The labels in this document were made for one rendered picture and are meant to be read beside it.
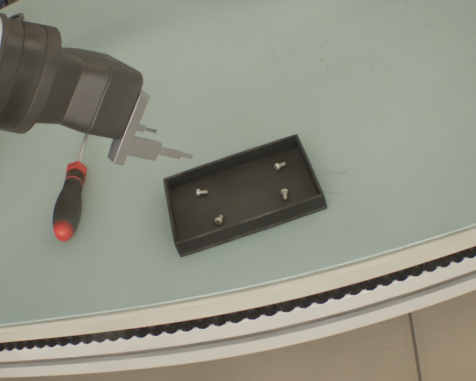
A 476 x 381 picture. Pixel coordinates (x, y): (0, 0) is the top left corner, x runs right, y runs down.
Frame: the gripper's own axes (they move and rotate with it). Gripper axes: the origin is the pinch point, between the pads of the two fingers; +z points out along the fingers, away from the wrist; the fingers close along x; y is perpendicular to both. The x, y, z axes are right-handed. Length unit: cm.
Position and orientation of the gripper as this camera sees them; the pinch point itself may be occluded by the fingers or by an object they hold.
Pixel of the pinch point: (171, 143)
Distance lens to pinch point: 53.6
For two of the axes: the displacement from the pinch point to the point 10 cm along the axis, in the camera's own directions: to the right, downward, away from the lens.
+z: 7.4, 1.4, 6.5
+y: 3.7, -9.0, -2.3
